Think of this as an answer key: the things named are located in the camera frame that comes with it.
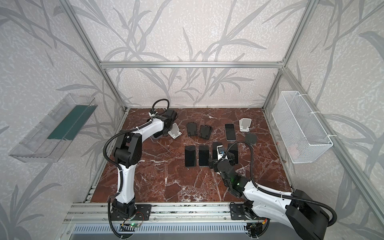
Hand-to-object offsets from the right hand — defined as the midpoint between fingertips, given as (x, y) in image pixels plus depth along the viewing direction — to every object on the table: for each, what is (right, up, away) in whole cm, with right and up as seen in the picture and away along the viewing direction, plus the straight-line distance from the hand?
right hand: (218, 149), depth 84 cm
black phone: (-17, -6, +9) cm, 20 cm away
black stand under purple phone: (-7, +9, +17) cm, 20 cm away
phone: (-8, -6, +9) cm, 14 cm away
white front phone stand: (+21, +14, +19) cm, 32 cm away
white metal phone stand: (-28, +9, +17) cm, 34 cm away
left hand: (-39, +16, +16) cm, 45 cm away
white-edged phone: (+11, +8, +22) cm, 26 cm away
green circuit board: (-41, -33, -15) cm, 55 cm away
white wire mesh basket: (+32, +9, -24) cm, 41 cm away
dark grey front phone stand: (+25, +4, +18) cm, 31 cm away
